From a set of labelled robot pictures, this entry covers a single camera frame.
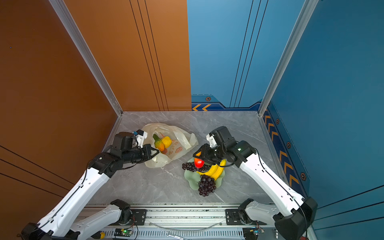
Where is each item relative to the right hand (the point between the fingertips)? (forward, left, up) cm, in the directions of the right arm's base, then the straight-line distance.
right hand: (195, 157), depth 69 cm
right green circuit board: (-26, -29, -24) cm, 46 cm away
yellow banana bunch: (0, -11, -17) cm, 20 cm away
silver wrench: (-27, +11, -24) cm, 38 cm away
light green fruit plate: (-1, +2, -22) cm, 22 cm away
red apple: (-3, -2, +1) cm, 4 cm away
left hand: (+4, +17, 0) cm, 18 cm away
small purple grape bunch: (+3, +2, -16) cm, 17 cm away
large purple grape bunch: (-8, -5, -15) cm, 18 cm away
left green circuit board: (-26, +35, -25) cm, 50 cm away
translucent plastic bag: (+15, +8, -8) cm, 19 cm away
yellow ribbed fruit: (+21, +19, -18) cm, 34 cm away
